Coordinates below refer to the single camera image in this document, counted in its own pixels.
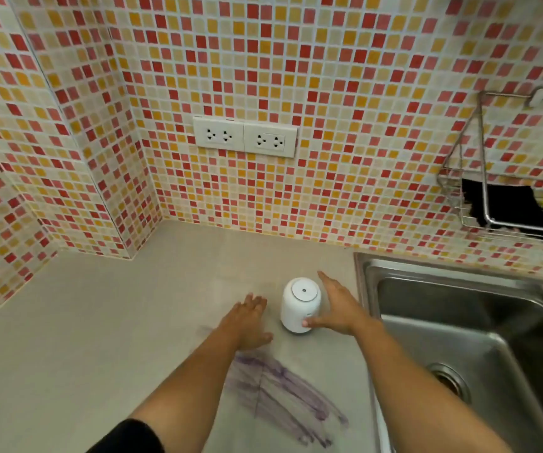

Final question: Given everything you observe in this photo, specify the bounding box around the person's right hand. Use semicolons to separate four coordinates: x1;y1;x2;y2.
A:
302;271;385;337

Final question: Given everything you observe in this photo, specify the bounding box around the person's left hand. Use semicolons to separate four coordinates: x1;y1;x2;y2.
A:
218;293;274;352

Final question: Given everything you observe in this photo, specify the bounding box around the white blender base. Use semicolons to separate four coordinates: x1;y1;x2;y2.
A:
280;277;322;334

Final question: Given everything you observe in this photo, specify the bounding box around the black cloth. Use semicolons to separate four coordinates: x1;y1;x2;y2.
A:
460;177;543;241

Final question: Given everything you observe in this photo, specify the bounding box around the person's left forearm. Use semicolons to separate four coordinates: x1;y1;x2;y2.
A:
127;320;265;453

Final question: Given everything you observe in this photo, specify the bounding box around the person's right forearm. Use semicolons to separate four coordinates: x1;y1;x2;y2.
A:
354;318;513;453

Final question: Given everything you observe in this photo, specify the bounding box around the metal sink drain strainer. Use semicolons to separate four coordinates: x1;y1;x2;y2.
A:
426;362;473;405

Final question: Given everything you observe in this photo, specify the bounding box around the stainless steel double sink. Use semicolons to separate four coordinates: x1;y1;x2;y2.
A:
353;251;543;453

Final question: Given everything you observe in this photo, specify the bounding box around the black sleeve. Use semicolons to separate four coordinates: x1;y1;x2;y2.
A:
86;418;166;453

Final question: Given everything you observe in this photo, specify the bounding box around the white wall socket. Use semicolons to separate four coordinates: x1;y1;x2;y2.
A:
242;121;299;159
192;116;246;152

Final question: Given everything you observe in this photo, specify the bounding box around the metal wire dish rack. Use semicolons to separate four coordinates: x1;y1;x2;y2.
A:
436;87;543;250

